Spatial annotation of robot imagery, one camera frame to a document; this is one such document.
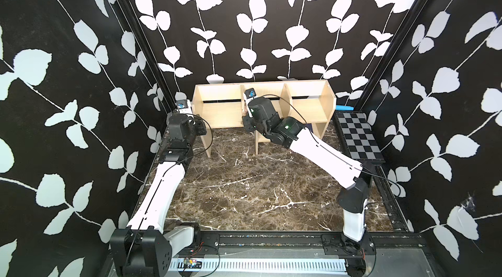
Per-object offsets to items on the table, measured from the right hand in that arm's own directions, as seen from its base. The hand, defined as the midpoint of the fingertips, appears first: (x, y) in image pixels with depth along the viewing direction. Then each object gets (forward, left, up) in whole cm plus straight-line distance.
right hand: (244, 109), depth 74 cm
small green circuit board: (-46, +19, -34) cm, 61 cm away
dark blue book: (+8, -31, -21) cm, 38 cm away
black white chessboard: (+11, -60, -31) cm, 68 cm away
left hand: (+1, +19, -2) cm, 19 cm away
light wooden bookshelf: (+9, +10, -6) cm, 15 cm away
